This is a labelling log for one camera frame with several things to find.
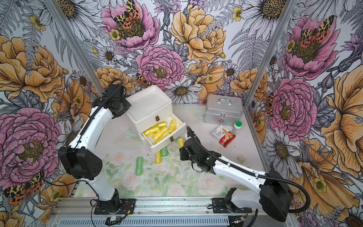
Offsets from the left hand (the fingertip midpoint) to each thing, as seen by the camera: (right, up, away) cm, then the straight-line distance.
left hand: (126, 111), depth 85 cm
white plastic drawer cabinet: (+13, +3, +4) cm, 14 cm away
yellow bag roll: (+17, -13, +7) cm, 22 cm away
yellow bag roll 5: (+18, -29, +5) cm, 34 cm away
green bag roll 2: (+7, -31, +3) cm, 32 cm away
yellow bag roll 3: (+18, -15, +7) cm, 24 cm away
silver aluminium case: (+61, +2, +15) cm, 63 cm away
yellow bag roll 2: (+17, -13, +7) cm, 22 cm away
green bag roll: (+21, -26, +7) cm, 34 cm away
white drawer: (+32, -10, +7) cm, 34 cm away
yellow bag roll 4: (+32, -17, -3) cm, 37 cm away
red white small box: (+61, -16, +13) cm, 64 cm away
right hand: (+33, -24, -4) cm, 40 cm away
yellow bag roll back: (+26, -10, +9) cm, 30 cm away
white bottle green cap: (+70, -10, +14) cm, 72 cm away
